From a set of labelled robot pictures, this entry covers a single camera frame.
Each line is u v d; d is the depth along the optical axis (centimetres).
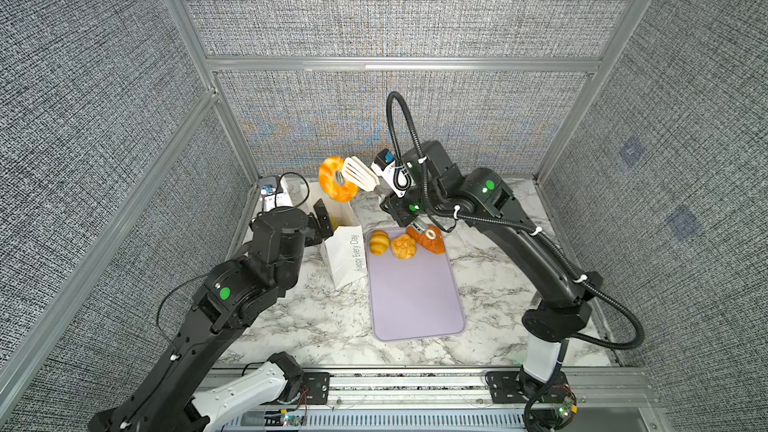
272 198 47
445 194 46
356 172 64
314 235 53
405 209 57
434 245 97
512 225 42
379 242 98
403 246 95
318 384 74
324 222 54
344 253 80
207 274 40
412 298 88
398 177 55
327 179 62
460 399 73
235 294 37
